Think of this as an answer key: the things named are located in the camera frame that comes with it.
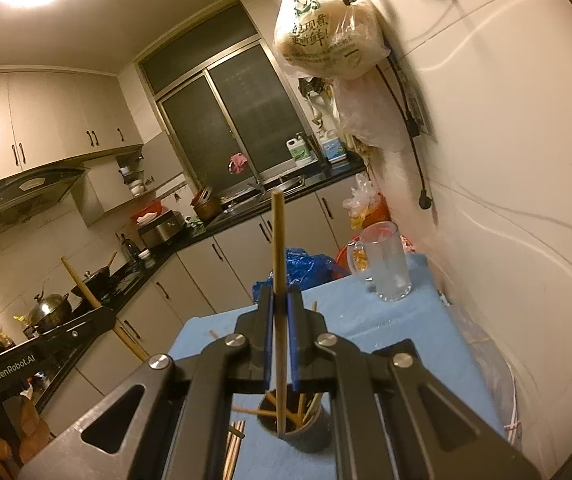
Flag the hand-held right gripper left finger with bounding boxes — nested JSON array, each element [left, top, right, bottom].
[[18, 285, 274, 480]]

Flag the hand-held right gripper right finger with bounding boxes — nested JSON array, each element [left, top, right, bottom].
[[287, 286, 542, 480]]

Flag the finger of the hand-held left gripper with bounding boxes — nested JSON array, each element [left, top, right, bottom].
[[31, 306, 118, 362]]

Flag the thick wooden chopstick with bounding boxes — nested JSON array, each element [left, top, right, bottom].
[[61, 256, 151, 363]]

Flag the grey cup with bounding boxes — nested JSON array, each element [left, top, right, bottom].
[[256, 387, 334, 453]]

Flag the wooden chopstick pair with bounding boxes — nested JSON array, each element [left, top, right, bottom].
[[230, 420, 246, 461], [222, 422, 239, 480]]

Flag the person's left hand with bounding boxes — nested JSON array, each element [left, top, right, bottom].
[[0, 397, 52, 480]]

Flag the wok with lid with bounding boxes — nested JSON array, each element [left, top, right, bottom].
[[27, 285, 73, 333]]

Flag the cooking oil bottle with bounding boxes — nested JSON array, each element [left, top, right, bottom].
[[12, 314, 37, 341]]

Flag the black frying pan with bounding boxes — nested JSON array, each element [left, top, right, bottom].
[[71, 251, 118, 296]]

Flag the blue plastic bag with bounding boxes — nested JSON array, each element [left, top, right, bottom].
[[252, 247, 339, 303]]

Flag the blue tablecloth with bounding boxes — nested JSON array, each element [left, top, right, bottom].
[[168, 252, 509, 480]]

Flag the gas stove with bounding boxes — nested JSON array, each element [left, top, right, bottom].
[[31, 267, 144, 361]]

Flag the beige kitchen cabinets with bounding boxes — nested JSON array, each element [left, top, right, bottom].
[[41, 175, 367, 436]]

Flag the glass mug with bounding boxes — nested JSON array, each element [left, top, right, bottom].
[[347, 221, 413, 302]]

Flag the silver rice cooker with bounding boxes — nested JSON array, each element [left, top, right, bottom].
[[137, 210, 187, 251]]

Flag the red basin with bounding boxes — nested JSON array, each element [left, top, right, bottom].
[[131, 200, 164, 224]]

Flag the brown pot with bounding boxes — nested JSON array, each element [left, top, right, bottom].
[[189, 187, 223, 221]]

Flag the range hood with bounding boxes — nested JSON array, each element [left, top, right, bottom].
[[0, 166, 91, 246]]

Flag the orange plastic bag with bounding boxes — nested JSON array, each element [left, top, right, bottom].
[[342, 172, 392, 233]]

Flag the kitchen sink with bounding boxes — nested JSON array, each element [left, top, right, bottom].
[[226, 172, 307, 211]]

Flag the black kitchen countertop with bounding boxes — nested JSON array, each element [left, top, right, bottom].
[[0, 152, 367, 411]]

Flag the white plastic jug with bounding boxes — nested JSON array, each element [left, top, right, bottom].
[[286, 132, 317, 166]]

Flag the blue label bottle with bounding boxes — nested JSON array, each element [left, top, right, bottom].
[[316, 127, 349, 163]]

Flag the clear plastic sheet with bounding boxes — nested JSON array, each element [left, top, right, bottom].
[[446, 305, 522, 456]]

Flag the beige upper cabinets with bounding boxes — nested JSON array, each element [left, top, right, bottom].
[[0, 71, 144, 193]]

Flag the kitchen window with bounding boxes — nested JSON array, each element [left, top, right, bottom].
[[138, 0, 312, 191]]

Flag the clear hanging plastic bag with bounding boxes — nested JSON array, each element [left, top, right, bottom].
[[333, 77, 407, 151]]

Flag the printed hanging plastic bag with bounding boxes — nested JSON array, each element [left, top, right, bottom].
[[272, 0, 392, 80]]

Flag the wall shelf with bowls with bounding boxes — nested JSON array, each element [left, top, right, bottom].
[[115, 147, 148, 198]]

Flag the black cable with plug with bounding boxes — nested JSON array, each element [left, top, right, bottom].
[[376, 55, 437, 211]]

